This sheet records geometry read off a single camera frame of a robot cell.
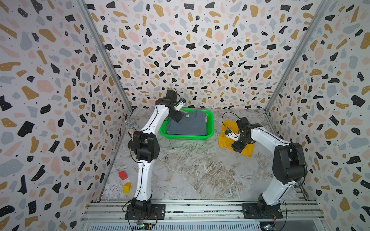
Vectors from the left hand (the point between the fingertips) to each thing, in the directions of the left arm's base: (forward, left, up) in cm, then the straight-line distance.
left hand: (177, 113), depth 98 cm
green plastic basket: (-6, -23, -8) cm, 25 cm away
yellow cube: (-44, +27, -14) cm, 53 cm away
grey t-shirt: (0, -11, -10) cm, 15 cm away
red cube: (-37, +30, -12) cm, 49 cm away
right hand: (-19, -41, -10) cm, 46 cm away
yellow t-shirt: (-15, -34, -13) cm, 39 cm away
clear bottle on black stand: (-19, +23, +12) cm, 32 cm away
